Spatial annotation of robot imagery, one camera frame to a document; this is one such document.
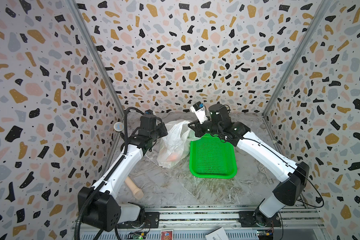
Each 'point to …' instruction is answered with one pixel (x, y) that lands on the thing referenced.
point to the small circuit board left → (136, 235)
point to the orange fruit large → (172, 157)
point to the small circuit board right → (265, 234)
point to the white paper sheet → (219, 234)
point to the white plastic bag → (175, 148)
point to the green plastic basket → (210, 157)
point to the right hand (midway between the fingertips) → (187, 122)
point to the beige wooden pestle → (138, 192)
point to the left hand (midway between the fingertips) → (164, 124)
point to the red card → (166, 234)
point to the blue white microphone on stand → (119, 126)
